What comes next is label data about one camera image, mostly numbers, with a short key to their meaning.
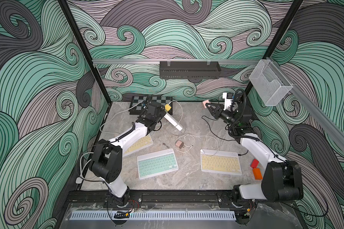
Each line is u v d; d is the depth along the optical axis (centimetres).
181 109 116
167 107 88
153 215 70
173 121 89
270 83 78
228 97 68
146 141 95
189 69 105
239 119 61
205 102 76
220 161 86
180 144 92
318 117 59
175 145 93
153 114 67
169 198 74
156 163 86
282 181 42
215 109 71
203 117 99
